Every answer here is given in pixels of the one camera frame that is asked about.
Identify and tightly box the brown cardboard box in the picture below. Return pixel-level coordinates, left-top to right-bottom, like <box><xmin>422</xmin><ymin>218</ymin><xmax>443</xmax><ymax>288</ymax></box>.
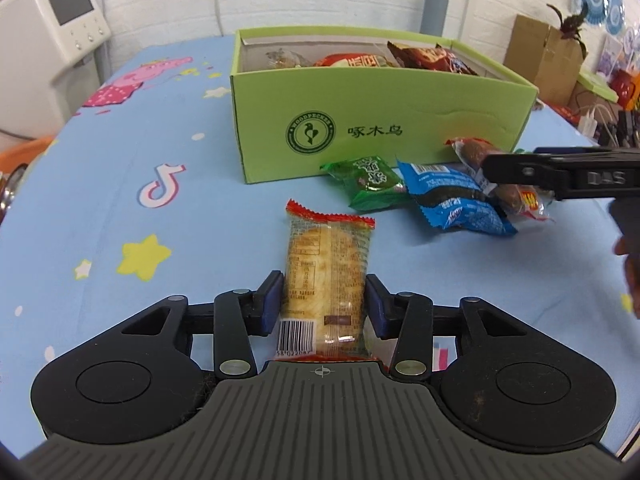
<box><xmin>503</xmin><ymin>14</ymin><xmax>584</xmax><ymax>106</ymax></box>

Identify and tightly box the rice cracker red-edged packet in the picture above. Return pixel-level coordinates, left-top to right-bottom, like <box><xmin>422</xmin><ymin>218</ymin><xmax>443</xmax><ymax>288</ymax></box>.
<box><xmin>276</xmin><ymin>200</ymin><xmax>375</xmax><ymax>362</ymax></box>

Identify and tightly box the green snack packet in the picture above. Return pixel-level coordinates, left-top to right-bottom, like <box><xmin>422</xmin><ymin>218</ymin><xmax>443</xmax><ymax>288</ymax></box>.
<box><xmin>320</xmin><ymin>156</ymin><xmax>409</xmax><ymax>214</ymax></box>

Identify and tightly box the blue snack packet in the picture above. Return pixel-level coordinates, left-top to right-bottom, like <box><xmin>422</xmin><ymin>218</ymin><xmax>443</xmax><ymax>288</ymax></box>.
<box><xmin>397</xmin><ymin>160</ymin><xmax>518</xmax><ymax>237</ymax></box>

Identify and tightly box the brown snack bag in box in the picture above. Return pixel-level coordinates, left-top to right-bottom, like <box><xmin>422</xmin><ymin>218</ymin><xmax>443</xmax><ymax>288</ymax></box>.
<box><xmin>387</xmin><ymin>41</ymin><xmax>477</xmax><ymax>76</ymax></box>

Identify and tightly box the white appliance with screen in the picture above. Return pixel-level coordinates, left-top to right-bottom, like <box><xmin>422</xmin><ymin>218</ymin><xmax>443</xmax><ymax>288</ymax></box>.
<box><xmin>1</xmin><ymin>0</ymin><xmax>112</xmax><ymax>141</ymax></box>

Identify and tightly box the orange plastic basin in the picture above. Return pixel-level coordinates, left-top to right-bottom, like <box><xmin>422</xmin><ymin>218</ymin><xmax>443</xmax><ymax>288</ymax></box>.
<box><xmin>0</xmin><ymin>136</ymin><xmax>55</xmax><ymax>185</ymax></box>

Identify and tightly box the person's right hand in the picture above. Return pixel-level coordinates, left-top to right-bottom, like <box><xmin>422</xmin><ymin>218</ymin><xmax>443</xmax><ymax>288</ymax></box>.
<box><xmin>614</xmin><ymin>236</ymin><xmax>640</xmax><ymax>318</ymax></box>

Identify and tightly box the round cookie clear wrapper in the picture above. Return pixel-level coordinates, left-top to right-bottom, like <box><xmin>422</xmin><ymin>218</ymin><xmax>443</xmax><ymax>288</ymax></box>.
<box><xmin>266</xmin><ymin>48</ymin><xmax>314</xmax><ymax>70</ymax></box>

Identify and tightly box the red snack bag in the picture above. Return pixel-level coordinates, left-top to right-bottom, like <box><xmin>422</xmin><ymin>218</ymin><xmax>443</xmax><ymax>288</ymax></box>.
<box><xmin>314</xmin><ymin>52</ymin><xmax>398</xmax><ymax>67</ymax></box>

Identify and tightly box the dark red sausage packet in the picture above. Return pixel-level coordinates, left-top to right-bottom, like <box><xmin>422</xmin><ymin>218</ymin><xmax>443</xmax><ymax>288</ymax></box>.
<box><xmin>445</xmin><ymin>136</ymin><xmax>550</xmax><ymax>221</ymax></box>

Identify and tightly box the green cardboard box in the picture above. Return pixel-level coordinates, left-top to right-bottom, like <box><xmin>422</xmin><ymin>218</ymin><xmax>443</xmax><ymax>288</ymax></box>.
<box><xmin>230</xmin><ymin>26</ymin><xmax>538</xmax><ymax>183</ymax></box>

